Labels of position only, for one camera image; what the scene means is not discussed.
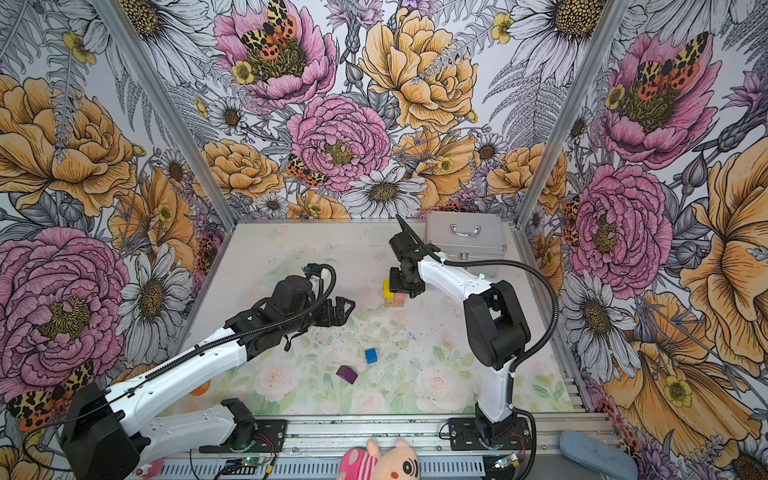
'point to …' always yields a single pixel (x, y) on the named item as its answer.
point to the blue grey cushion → (598, 455)
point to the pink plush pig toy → (399, 462)
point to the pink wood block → (400, 296)
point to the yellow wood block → (386, 289)
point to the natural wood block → (394, 302)
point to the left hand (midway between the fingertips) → (338, 312)
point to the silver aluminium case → (467, 236)
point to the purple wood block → (347, 373)
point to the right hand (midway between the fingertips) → (400, 295)
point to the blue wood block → (371, 355)
